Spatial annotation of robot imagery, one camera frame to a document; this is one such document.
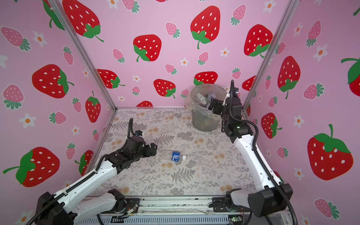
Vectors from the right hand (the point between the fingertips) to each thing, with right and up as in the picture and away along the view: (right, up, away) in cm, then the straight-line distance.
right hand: (217, 100), depth 72 cm
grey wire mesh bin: (-5, -10, +22) cm, 24 cm away
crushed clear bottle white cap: (+1, +6, +18) cm, 19 cm away
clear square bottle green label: (-5, +5, +24) cm, 25 cm away
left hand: (-36, -27, +10) cm, 46 cm away
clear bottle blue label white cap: (-23, -33, +15) cm, 43 cm away
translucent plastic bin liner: (-13, 0, +15) cm, 20 cm away
